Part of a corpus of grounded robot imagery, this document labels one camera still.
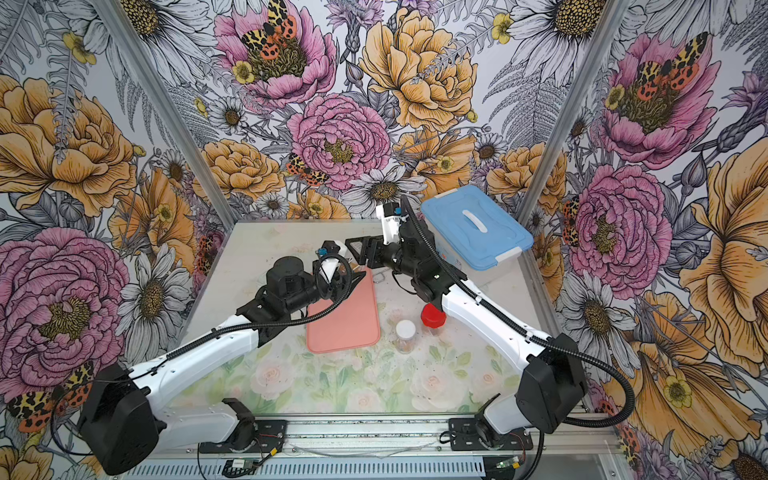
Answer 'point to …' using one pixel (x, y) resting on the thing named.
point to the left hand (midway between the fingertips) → (356, 273)
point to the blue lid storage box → (477, 236)
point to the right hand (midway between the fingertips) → (354, 249)
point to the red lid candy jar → (432, 318)
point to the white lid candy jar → (405, 336)
